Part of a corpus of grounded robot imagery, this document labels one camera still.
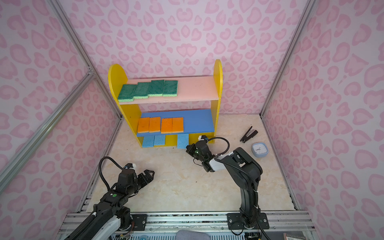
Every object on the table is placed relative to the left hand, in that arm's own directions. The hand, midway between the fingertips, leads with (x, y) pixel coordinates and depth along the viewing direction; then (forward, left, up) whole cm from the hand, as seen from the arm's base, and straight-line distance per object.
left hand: (150, 173), depth 85 cm
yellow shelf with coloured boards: (+51, -25, -3) cm, 57 cm away
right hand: (+17, -20, +3) cm, 26 cm away
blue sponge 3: (+20, -18, +3) cm, 27 cm away
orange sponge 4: (+28, -15, +9) cm, 33 cm away
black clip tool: (+29, -65, -4) cm, 71 cm away
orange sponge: (+27, +6, +11) cm, 29 cm away
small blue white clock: (+15, -67, -2) cm, 69 cm away
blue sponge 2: (+25, -1, -4) cm, 25 cm away
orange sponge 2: (+27, 0, +11) cm, 29 cm away
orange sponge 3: (+26, -8, +11) cm, 29 cm away
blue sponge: (+24, +7, -3) cm, 25 cm away
